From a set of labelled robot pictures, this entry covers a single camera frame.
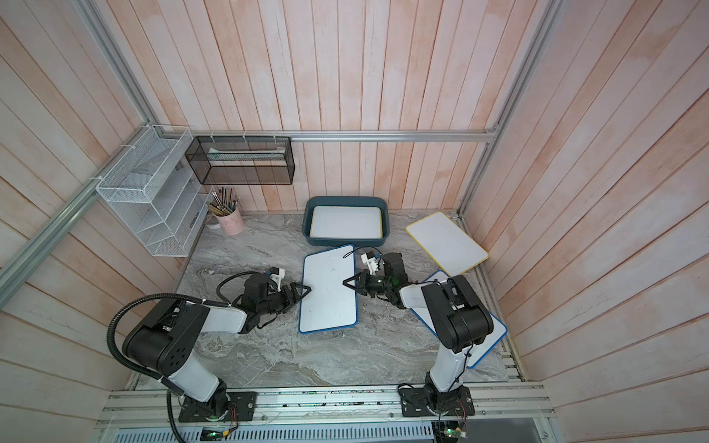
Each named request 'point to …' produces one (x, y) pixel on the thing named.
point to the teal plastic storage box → (366, 201)
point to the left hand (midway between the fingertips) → (306, 297)
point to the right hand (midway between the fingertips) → (344, 282)
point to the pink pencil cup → (232, 222)
